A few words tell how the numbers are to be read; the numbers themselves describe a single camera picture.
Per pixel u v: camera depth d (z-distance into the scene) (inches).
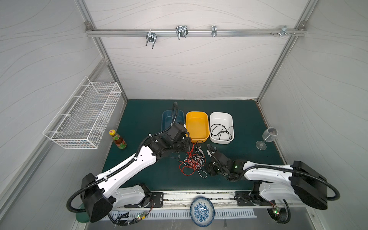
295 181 16.9
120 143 34.4
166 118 42.4
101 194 15.1
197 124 40.8
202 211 27.6
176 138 21.9
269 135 33.2
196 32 31.0
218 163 25.0
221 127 41.1
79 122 26.5
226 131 39.9
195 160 33.6
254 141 37.7
